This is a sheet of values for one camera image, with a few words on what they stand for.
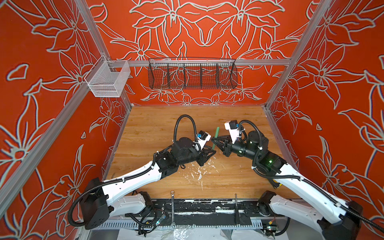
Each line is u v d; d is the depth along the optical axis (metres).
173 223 0.70
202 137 0.59
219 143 0.65
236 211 0.71
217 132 0.63
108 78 0.93
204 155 0.60
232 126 0.58
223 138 0.62
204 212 0.73
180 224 0.70
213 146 0.66
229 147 0.57
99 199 0.39
